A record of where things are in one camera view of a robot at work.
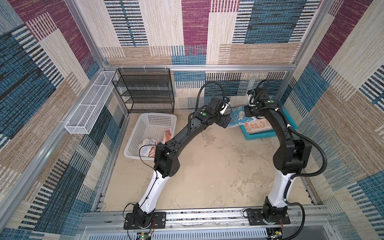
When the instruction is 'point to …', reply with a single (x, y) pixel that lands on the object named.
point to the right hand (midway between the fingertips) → (249, 112)
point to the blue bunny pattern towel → (239, 116)
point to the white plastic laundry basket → (145, 131)
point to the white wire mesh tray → (82, 120)
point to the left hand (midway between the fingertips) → (224, 113)
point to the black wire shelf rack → (145, 90)
